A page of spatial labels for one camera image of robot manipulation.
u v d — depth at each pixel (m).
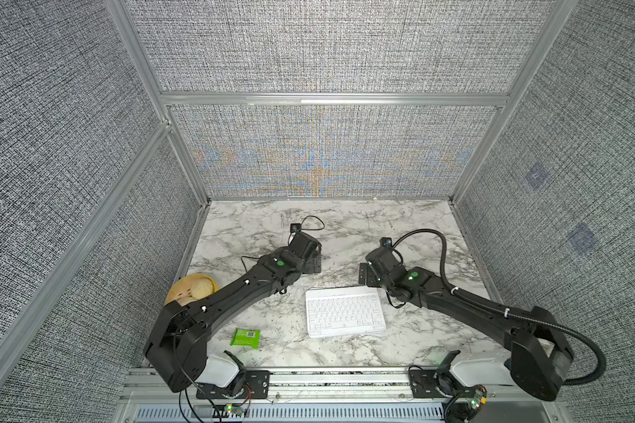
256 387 0.73
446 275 0.97
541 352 0.41
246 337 0.81
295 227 0.73
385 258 0.63
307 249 0.63
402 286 0.59
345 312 0.83
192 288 0.86
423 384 0.73
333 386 0.75
